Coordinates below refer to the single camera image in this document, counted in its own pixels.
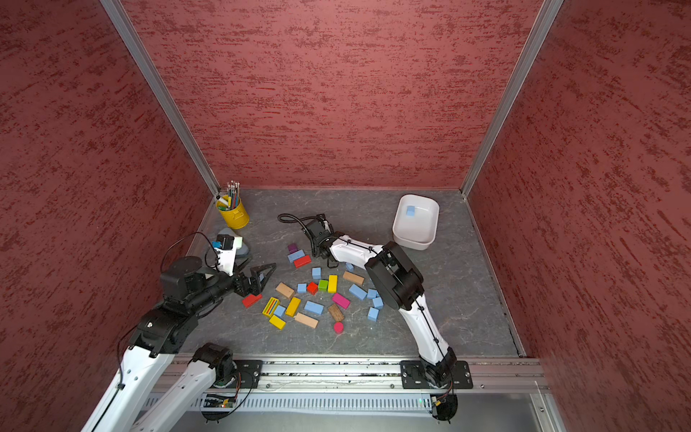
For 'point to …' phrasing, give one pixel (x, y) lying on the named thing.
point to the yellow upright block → (332, 287)
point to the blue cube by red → (301, 288)
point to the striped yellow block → (270, 307)
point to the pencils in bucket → (231, 199)
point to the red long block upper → (302, 261)
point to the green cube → (323, 285)
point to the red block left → (251, 300)
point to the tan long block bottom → (306, 320)
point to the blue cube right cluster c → (378, 302)
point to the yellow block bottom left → (277, 321)
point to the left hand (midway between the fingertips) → (262, 267)
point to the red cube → (312, 288)
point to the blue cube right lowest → (372, 313)
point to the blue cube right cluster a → (372, 293)
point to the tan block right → (354, 278)
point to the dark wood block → (336, 312)
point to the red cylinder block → (338, 328)
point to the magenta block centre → (341, 300)
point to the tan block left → (285, 290)
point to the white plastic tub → (416, 221)
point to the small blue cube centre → (349, 267)
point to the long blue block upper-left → (296, 256)
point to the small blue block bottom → (280, 311)
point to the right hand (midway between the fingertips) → (325, 247)
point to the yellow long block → (293, 306)
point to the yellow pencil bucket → (236, 218)
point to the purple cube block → (292, 248)
